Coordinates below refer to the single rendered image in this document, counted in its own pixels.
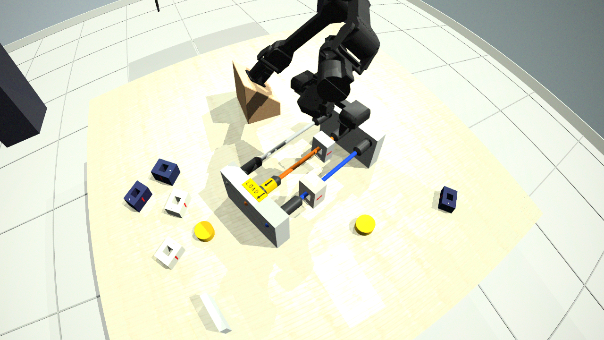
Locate yellow cylinder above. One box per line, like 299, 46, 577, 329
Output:
354, 214, 375, 236
194, 221, 215, 242

